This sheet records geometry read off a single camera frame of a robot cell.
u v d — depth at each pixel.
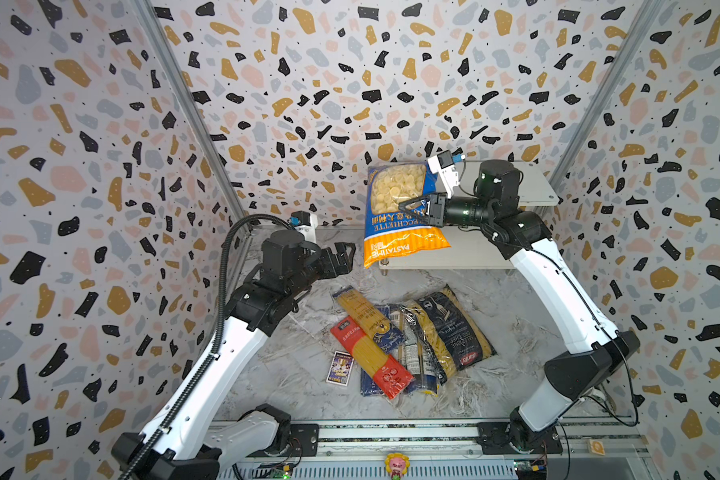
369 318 0.90
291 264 0.50
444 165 0.57
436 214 0.57
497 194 0.53
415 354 0.83
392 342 0.84
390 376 0.78
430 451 0.73
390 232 0.61
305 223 0.58
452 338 0.83
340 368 0.84
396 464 0.67
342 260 0.60
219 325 0.43
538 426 0.62
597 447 0.73
